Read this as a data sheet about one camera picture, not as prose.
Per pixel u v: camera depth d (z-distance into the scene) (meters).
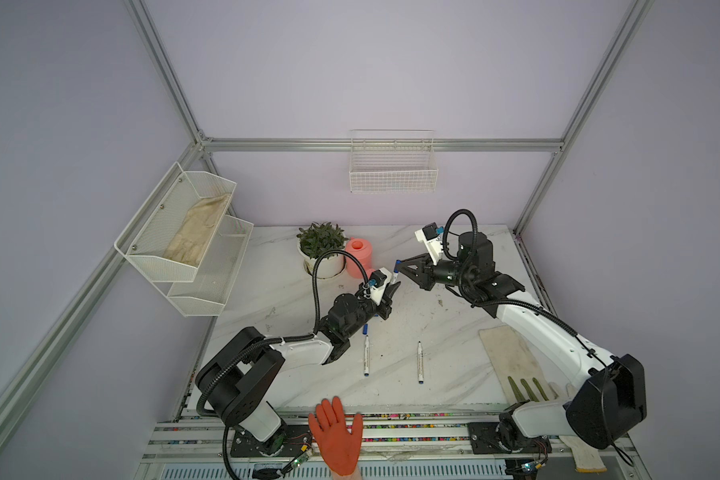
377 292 0.69
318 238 0.93
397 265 0.73
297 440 0.73
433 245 0.66
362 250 1.00
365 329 0.93
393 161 0.94
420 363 0.86
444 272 0.65
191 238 0.78
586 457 0.72
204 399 0.41
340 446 0.73
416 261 0.69
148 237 0.68
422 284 0.68
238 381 0.44
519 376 0.84
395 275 0.75
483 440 0.73
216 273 1.07
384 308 0.72
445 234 0.64
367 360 0.87
